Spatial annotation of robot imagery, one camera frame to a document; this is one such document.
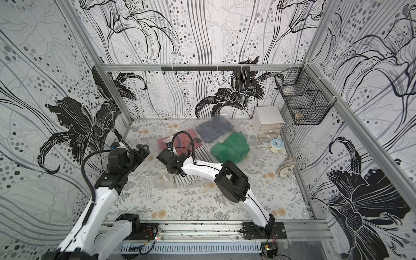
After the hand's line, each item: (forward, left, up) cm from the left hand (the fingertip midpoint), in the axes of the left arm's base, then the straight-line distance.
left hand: (148, 153), depth 81 cm
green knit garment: (+13, -45, -12) cm, 49 cm away
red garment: (+19, -15, -12) cm, 27 cm away
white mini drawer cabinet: (+27, -67, -2) cm, 72 cm away
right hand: (+3, -12, -11) cm, 17 cm away
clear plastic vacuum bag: (+21, -36, -15) cm, 45 cm away
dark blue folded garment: (+30, -34, -13) cm, 47 cm away
